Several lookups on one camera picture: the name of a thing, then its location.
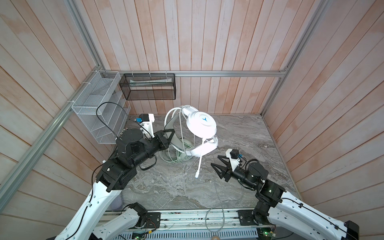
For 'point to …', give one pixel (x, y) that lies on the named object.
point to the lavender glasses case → (117, 203)
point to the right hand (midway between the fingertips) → (216, 160)
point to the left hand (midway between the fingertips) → (176, 135)
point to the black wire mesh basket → (149, 86)
